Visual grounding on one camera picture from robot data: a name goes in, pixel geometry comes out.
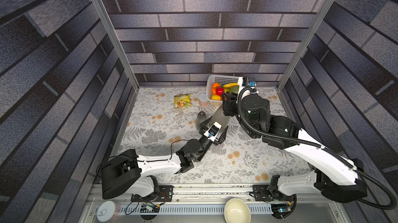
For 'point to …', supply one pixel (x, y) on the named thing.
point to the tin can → (202, 99)
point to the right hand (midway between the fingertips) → (223, 94)
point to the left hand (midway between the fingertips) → (219, 121)
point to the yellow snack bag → (182, 100)
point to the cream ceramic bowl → (237, 210)
